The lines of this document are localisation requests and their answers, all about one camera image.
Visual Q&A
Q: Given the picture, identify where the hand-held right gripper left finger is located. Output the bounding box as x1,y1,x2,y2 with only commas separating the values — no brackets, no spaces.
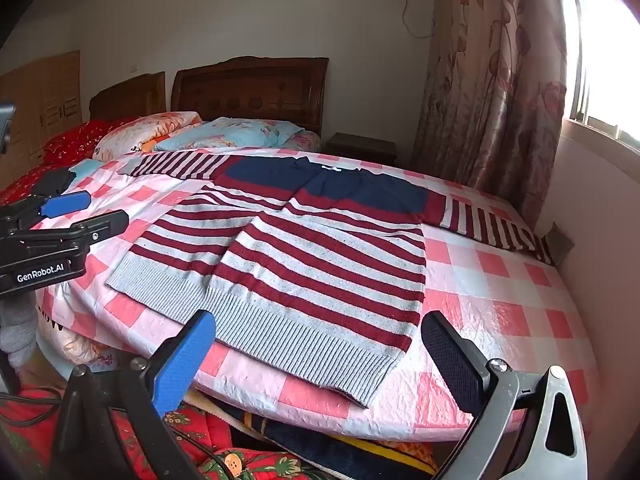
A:
50,309,217,480

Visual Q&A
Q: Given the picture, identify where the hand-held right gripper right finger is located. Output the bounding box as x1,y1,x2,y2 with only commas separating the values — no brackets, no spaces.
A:
421,310,588,480

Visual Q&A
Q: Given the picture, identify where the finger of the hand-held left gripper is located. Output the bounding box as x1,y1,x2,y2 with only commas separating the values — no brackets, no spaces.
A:
0,190,92,228
10,210,130,254

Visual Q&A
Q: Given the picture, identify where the red grey striped sweater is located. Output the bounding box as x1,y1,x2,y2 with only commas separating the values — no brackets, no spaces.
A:
106,152,556,408

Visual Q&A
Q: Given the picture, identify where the person's left forearm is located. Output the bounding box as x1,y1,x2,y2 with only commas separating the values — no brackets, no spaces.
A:
0,300,38,366

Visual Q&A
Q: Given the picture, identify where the dark cloth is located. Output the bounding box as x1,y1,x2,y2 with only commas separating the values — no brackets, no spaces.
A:
32,167,76,206

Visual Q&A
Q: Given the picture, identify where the red patterned bedding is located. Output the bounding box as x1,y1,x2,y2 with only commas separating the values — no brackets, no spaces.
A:
0,119,136,206

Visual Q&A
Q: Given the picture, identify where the pink checked bed sheet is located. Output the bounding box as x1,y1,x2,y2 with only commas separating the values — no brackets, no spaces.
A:
30,146,601,443

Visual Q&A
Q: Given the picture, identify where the pink floral pillow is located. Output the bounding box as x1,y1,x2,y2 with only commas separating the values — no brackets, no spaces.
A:
92,111,203,162

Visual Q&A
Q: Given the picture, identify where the light wooden cabinet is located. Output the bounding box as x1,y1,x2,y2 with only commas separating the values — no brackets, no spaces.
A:
0,50,82,191

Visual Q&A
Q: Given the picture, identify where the small wooden headboard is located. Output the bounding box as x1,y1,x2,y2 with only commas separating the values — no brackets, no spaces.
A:
89,71,167,122

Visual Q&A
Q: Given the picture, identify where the red floral quilt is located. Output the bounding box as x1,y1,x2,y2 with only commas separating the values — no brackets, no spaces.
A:
0,385,326,480

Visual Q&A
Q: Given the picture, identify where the dark blue yellow blanket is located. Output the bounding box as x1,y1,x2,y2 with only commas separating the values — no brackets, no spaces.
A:
220,400,441,480

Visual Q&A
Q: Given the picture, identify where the light blue floral pillow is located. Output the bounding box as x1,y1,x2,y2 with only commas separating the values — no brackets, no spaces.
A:
152,116,306,152

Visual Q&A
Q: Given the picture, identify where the cardboard piece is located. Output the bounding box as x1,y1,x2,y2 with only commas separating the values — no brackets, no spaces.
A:
542,221,575,266

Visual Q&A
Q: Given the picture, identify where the large carved wooden headboard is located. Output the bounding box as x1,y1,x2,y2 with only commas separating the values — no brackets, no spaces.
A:
170,56,330,136

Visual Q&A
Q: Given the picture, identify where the dark wooden nightstand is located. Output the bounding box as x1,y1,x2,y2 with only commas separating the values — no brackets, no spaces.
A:
325,132,398,166

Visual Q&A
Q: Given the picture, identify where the floral curtain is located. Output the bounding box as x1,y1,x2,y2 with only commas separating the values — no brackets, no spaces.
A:
410,0,571,231

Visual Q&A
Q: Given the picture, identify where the window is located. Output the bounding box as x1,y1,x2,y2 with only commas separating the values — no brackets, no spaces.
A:
560,0,640,151

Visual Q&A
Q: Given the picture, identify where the black cable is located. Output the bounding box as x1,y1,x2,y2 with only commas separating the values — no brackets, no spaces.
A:
0,391,67,406

